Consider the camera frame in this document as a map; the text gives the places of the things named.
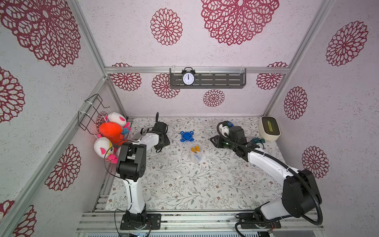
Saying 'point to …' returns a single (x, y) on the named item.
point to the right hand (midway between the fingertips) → (211, 137)
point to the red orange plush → (113, 131)
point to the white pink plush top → (115, 117)
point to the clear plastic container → (197, 157)
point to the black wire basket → (87, 118)
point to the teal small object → (257, 140)
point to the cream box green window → (269, 128)
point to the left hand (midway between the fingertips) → (165, 143)
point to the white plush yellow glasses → (103, 148)
